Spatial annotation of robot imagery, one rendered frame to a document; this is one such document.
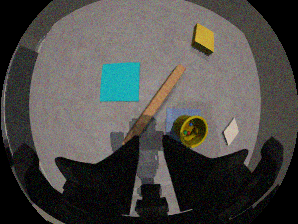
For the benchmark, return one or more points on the yellow rectangular block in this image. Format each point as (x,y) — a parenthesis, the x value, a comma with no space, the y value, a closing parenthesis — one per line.
(203,39)

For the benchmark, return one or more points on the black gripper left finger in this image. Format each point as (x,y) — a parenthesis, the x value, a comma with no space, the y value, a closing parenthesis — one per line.
(115,175)

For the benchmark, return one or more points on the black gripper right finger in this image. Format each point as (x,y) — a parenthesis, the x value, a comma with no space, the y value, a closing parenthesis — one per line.
(191,172)

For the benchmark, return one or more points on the tan flat bar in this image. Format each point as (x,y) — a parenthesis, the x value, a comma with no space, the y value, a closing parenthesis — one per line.
(155,102)

